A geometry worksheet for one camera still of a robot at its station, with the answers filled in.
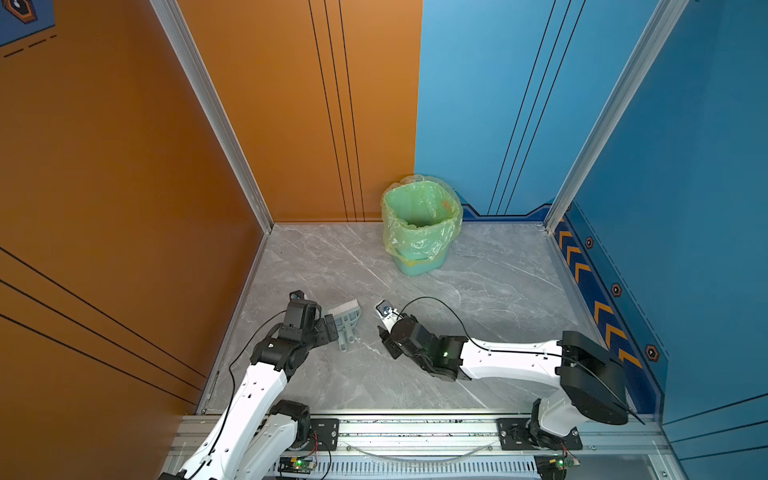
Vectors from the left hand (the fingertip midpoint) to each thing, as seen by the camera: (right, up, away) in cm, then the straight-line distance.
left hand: (319, 323), depth 82 cm
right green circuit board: (+59, -31, -11) cm, 68 cm away
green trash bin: (+30, +14, +22) cm, 40 cm away
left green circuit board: (-3, -31, -11) cm, 33 cm away
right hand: (+18, 0, -2) cm, 18 cm away
